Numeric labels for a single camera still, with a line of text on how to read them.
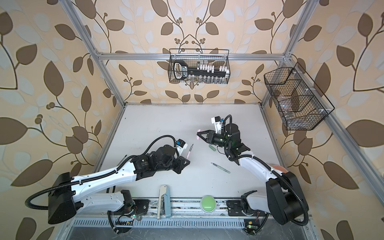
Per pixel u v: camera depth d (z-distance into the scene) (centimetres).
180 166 66
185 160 75
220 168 88
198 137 77
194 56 90
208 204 75
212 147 96
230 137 62
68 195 41
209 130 73
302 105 73
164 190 77
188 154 74
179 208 76
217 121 74
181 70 84
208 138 71
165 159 58
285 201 41
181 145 67
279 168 47
